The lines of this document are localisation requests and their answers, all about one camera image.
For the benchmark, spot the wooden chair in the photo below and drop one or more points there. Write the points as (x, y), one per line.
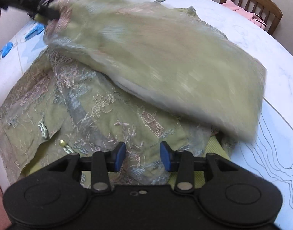
(267, 9)

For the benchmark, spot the green embroidered sheer jacket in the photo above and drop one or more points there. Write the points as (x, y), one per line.
(129, 71)

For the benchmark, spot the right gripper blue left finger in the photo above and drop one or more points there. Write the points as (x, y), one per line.
(117, 156)

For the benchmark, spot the pink garment on chair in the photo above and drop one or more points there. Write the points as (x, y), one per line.
(254, 18)

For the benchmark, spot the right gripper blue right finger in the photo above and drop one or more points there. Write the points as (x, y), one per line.
(167, 156)

